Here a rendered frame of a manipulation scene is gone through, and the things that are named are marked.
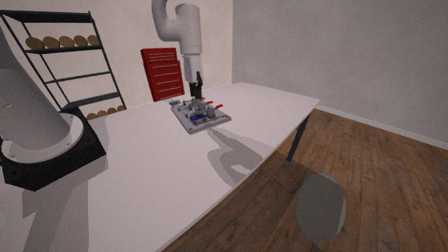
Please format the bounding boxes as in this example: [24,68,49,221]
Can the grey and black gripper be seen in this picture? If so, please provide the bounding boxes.
[182,55,203,99]

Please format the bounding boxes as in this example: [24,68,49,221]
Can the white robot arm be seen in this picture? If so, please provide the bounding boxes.
[0,0,202,163]

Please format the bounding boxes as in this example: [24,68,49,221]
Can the blue metal block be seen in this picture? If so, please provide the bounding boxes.
[189,113,206,123]

